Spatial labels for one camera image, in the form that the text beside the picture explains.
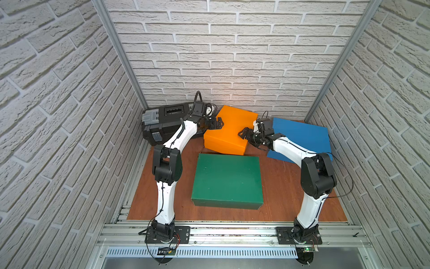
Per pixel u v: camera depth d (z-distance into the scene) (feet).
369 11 2.29
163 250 2.37
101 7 2.28
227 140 2.94
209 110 2.75
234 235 2.48
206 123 2.77
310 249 2.32
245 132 2.80
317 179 1.65
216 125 2.81
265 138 2.41
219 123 2.87
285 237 2.40
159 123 3.11
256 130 2.65
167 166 1.83
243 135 2.82
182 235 2.40
